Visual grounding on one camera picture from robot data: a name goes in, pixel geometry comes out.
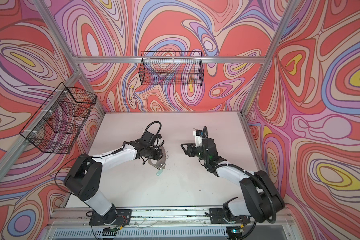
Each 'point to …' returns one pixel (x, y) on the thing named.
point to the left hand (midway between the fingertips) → (164, 154)
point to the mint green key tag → (159, 172)
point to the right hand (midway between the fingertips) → (185, 147)
